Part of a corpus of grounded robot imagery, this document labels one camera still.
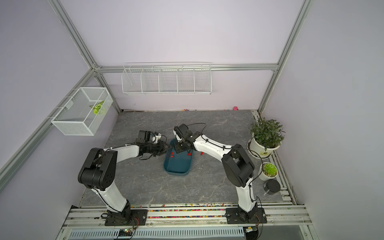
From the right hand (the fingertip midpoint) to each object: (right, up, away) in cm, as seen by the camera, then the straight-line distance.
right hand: (177, 146), depth 90 cm
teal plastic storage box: (+1, -11, -2) cm, 11 cm away
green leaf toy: (-43, +22, -9) cm, 49 cm away
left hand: (-4, -2, +2) cm, 5 cm away
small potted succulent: (+50, -12, -11) cm, 53 cm away
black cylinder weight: (+52, -20, -12) cm, 57 cm away
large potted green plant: (+51, +7, -9) cm, 52 cm away
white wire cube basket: (-53, +18, -8) cm, 56 cm away
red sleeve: (+15, -6, +6) cm, 17 cm away
